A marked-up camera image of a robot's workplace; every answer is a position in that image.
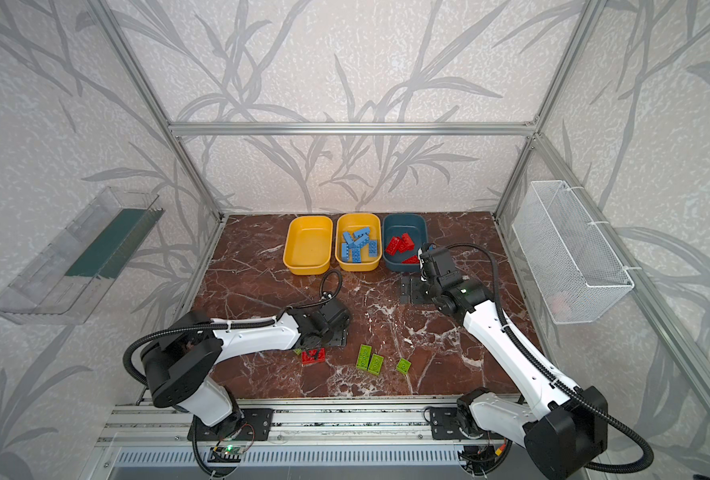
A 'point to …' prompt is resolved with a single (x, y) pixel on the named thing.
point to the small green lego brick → (403, 366)
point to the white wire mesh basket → (577, 272)
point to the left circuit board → (226, 454)
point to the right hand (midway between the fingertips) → (416, 277)
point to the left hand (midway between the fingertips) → (341, 326)
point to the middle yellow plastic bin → (352, 222)
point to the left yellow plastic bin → (308, 247)
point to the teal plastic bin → (397, 224)
